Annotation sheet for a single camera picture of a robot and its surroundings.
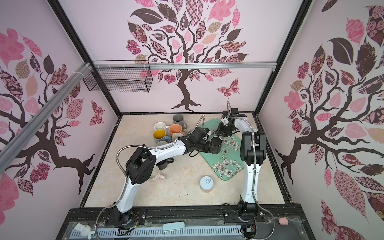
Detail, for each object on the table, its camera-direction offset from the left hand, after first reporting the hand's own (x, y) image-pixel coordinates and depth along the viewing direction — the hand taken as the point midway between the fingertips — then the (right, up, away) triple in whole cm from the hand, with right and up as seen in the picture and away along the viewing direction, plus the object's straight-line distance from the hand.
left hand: (213, 149), depth 91 cm
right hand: (+5, +10, +10) cm, 15 cm away
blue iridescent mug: (-29, +6, +3) cm, 30 cm away
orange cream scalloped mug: (-26, +13, +10) cm, 31 cm away
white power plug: (-63, -34, -23) cm, 75 cm away
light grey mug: (-24, +8, +5) cm, 26 cm away
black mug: (+2, +4, -1) cm, 4 cm away
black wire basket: (-76, +53, +31) cm, 98 cm away
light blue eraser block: (-21, -33, -23) cm, 45 cm away
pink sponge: (+32, -32, -20) cm, 49 cm away
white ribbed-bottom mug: (-36, +15, +13) cm, 41 cm away
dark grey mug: (-23, +19, +13) cm, 33 cm away
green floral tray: (+10, -9, +1) cm, 13 cm away
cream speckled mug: (-33, +4, +2) cm, 33 cm away
